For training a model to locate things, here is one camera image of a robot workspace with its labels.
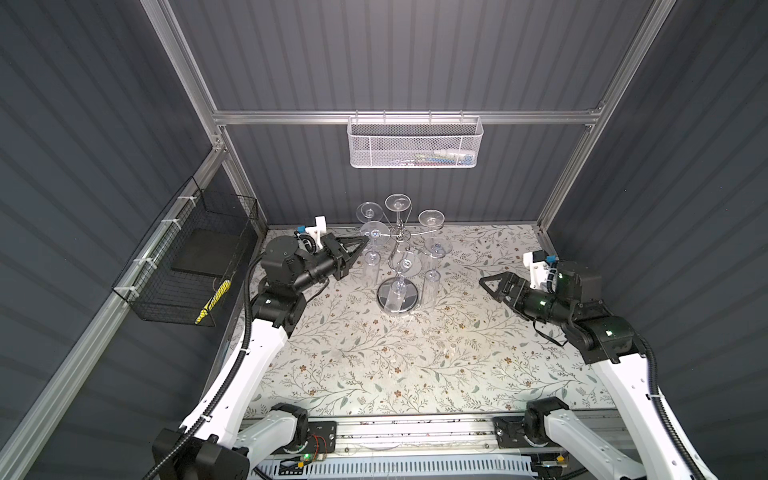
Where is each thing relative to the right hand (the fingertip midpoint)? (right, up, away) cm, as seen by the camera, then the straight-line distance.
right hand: (493, 290), depth 68 cm
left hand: (-28, +12, -4) cm, 31 cm away
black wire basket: (-76, 0, -4) cm, 76 cm away
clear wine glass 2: (-13, +10, +4) cm, 17 cm away
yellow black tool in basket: (-65, -3, 0) cm, 65 cm away
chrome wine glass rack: (-16, -4, +33) cm, 37 cm away
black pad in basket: (-70, +9, +6) cm, 71 cm away
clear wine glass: (-22, +22, +13) cm, 34 cm away
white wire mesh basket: (-14, +55, +55) cm, 79 cm away
